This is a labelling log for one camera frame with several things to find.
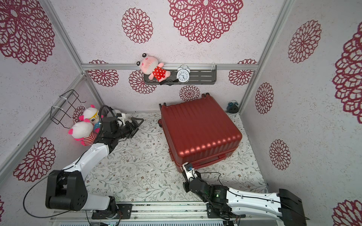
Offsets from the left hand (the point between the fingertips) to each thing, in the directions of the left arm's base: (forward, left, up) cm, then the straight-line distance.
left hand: (143, 122), depth 84 cm
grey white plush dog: (-2, +15, +10) cm, 18 cm away
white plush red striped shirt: (-4, +37, -4) cm, 37 cm away
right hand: (-27, -23, -12) cm, 37 cm away
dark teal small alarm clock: (+31, -66, -18) cm, 75 cm away
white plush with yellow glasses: (+10, +37, -4) cm, 38 cm away
